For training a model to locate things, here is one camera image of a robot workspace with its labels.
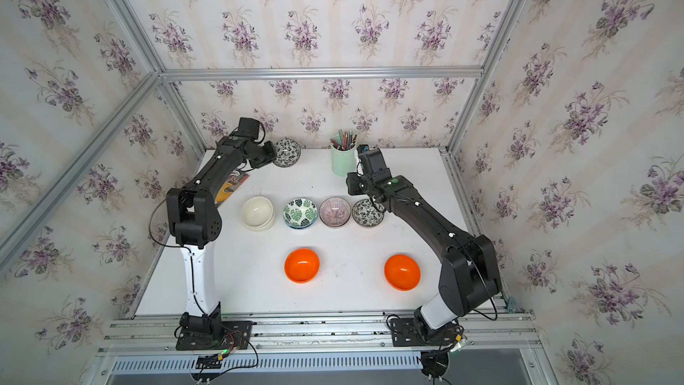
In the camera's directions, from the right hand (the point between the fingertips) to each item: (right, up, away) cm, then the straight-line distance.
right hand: (356, 179), depth 85 cm
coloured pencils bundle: (-4, +15, +20) cm, 25 cm away
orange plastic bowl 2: (+14, -29, -3) cm, 33 cm away
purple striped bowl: (-8, -12, +10) cm, 18 cm away
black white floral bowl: (+4, -13, +13) cm, 19 cm away
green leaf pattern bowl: (-20, -13, +10) cm, 26 cm away
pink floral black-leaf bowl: (-26, +10, +16) cm, 32 cm away
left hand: (-28, +8, +14) cm, 32 cm away
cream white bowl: (-36, -13, +10) cm, 39 cm away
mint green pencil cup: (-4, +7, +19) cm, 21 cm away
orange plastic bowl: (-18, -28, 0) cm, 33 cm away
